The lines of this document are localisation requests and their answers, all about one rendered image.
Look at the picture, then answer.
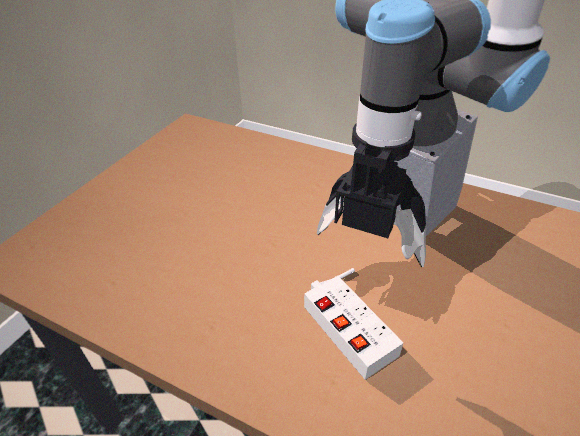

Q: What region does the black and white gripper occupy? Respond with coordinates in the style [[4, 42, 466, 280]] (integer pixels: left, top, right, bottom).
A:
[[317, 123, 426, 267]]

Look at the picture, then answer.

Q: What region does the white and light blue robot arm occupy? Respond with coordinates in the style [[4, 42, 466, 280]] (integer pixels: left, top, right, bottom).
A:
[[335, 0, 550, 152]]

